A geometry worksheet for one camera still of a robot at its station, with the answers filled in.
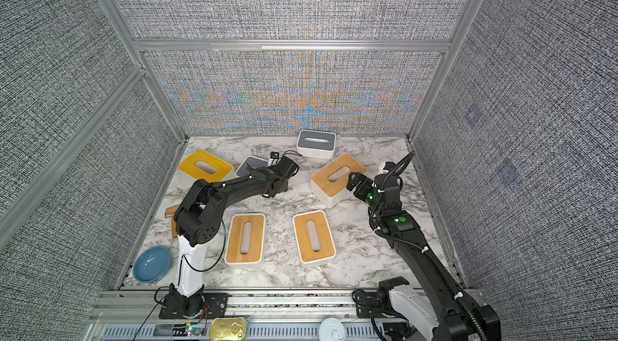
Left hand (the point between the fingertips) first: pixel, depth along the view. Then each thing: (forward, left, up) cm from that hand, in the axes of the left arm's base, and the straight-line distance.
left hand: (274, 178), depth 99 cm
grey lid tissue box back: (+24, -19, -6) cm, 31 cm away
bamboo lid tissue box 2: (-25, -15, -3) cm, 29 cm away
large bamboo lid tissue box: (-6, -22, +4) cm, 23 cm away
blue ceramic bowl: (-31, +39, -2) cm, 50 cm away
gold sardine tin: (-50, +11, 0) cm, 52 cm away
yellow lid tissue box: (+6, +30, +2) cm, 31 cm away
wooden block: (-12, +40, -3) cm, 42 cm away
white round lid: (-52, -18, +2) cm, 55 cm away
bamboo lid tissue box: (-24, +10, -4) cm, 26 cm away
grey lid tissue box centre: (+9, +10, 0) cm, 13 cm away
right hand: (-11, -30, +17) cm, 36 cm away
